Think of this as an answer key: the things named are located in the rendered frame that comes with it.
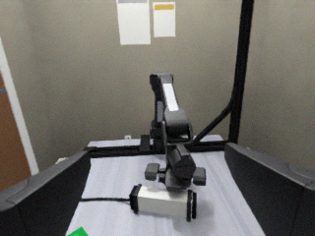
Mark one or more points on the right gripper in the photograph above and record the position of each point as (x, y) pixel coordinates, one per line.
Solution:
(153, 169)

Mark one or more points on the green flat rectangular pad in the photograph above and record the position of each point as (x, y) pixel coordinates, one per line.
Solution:
(79, 232)

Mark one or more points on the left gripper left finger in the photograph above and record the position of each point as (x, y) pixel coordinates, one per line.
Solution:
(45, 203)

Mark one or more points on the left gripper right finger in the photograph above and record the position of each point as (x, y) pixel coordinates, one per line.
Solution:
(280, 195)

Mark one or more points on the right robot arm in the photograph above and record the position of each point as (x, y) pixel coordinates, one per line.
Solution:
(166, 129)

